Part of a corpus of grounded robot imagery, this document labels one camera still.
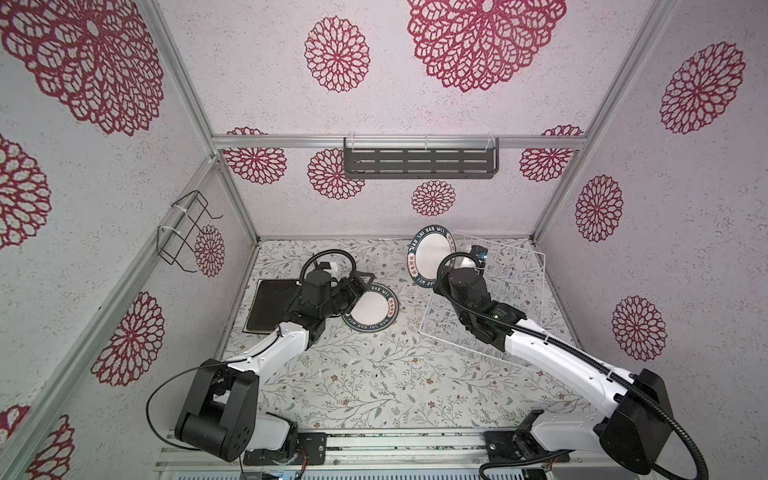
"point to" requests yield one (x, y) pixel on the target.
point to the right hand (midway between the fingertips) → (444, 263)
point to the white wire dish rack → (515, 272)
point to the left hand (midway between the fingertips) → (370, 287)
